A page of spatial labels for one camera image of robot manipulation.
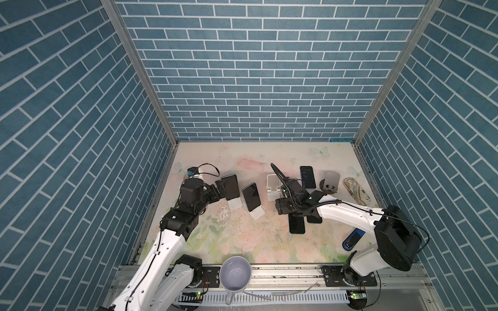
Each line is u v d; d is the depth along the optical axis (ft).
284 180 2.58
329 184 3.16
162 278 1.50
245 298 2.52
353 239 2.58
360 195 3.07
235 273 2.42
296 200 2.17
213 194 2.20
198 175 2.22
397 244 1.44
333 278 2.42
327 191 3.16
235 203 3.07
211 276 2.40
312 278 2.47
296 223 3.13
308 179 3.43
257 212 2.97
